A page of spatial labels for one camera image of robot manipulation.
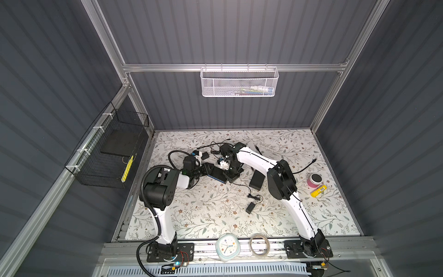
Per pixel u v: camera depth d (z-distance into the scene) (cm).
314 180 90
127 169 69
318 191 89
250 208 83
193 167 83
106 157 72
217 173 96
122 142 77
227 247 72
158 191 52
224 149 83
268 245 74
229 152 75
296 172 99
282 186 61
